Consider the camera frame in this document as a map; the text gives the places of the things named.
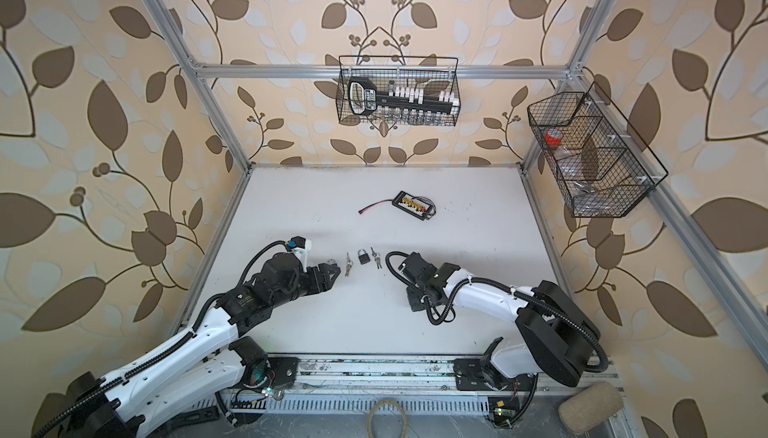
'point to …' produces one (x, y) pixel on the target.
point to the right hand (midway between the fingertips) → (420, 302)
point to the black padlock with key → (363, 256)
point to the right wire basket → (599, 164)
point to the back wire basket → (396, 117)
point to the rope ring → (368, 429)
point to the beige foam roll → (590, 407)
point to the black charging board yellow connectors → (422, 207)
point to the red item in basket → (553, 136)
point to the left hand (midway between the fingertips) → (335, 270)
